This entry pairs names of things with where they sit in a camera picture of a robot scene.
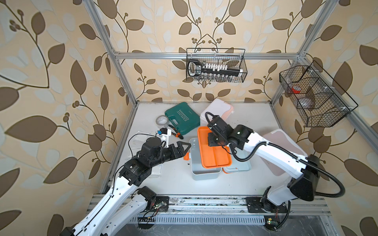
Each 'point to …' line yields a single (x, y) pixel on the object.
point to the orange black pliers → (177, 134)
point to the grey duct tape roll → (162, 120)
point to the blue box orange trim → (200, 173)
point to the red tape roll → (296, 89)
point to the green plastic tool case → (183, 118)
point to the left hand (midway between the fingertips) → (183, 146)
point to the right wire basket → (315, 97)
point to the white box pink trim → (218, 107)
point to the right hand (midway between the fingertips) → (209, 139)
